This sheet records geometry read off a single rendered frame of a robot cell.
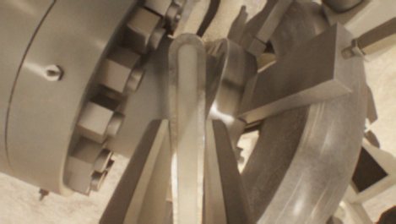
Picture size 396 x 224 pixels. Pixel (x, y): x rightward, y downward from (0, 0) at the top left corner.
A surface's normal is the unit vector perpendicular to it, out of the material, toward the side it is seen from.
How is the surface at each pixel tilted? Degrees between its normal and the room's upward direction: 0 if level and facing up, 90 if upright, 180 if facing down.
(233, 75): 59
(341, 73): 49
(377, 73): 0
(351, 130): 42
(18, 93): 20
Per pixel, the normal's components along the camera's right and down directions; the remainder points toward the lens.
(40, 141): 0.04, 0.43
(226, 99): 0.30, -0.15
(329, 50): -0.88, -0.41
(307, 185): -0.31, -0.15
